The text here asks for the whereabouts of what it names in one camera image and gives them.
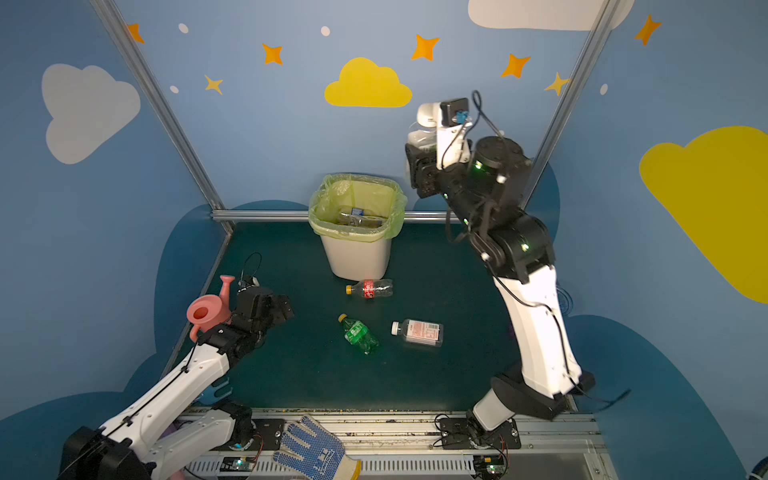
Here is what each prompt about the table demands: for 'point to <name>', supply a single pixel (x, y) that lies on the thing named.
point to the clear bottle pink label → (419, 331)
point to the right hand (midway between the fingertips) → (424, 140)
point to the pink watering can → (208, 311)
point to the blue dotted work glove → (313, 451)
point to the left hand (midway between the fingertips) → (280, 304)
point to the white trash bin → (358, 260)
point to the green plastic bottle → (357, 334)
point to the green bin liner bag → (357, 208)
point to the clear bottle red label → (372, 288)
